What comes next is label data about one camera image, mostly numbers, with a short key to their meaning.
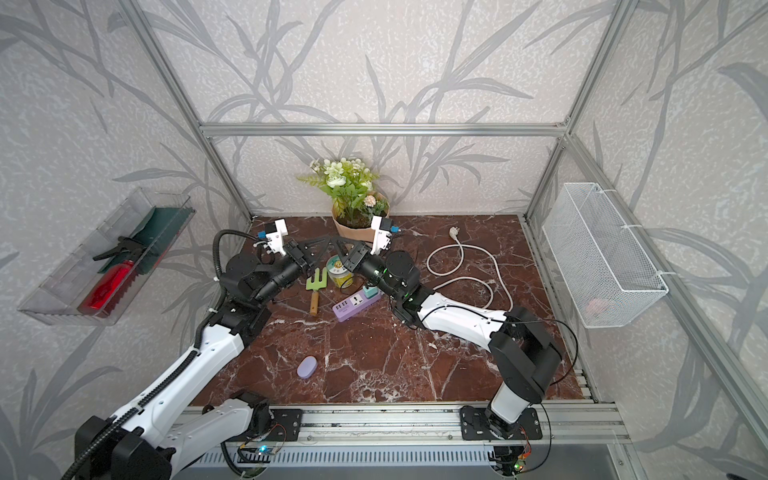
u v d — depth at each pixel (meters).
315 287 0.98
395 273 0.56
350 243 0.68
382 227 0.66
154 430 0.40
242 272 0.53
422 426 0.75
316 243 0.68
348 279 0.99
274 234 0.65
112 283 0.60
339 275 0.95
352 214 0.99
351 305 0.93
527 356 0.44
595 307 0.72
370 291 0.91
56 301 0.58
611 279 0.60
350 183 0.90
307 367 0.81
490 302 0.96
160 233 0.68
